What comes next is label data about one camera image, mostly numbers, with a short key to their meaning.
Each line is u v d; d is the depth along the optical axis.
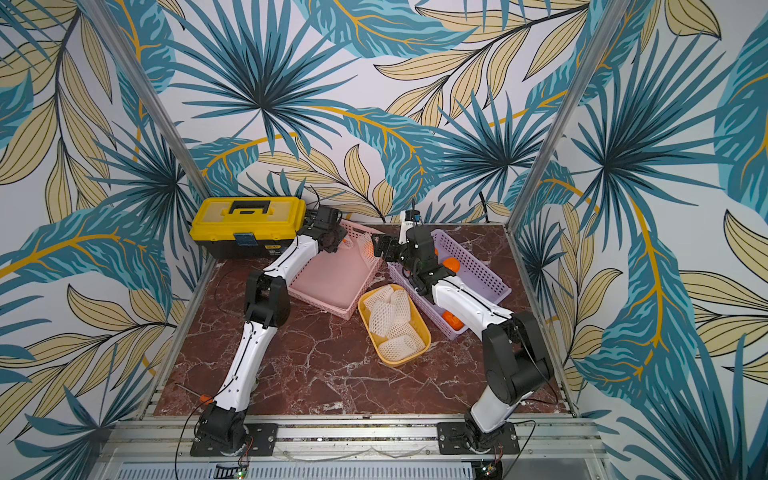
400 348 0.81
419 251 0.64
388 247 0.76
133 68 0.76
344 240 1.06
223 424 0.64
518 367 0.45
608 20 0.69
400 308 0.87
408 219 0.75
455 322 0.88
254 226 0.97
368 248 1.04
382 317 0.89
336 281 1.03
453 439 0.73
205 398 0.78
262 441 0.73
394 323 0.87
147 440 0.75
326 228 0.89
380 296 0.92
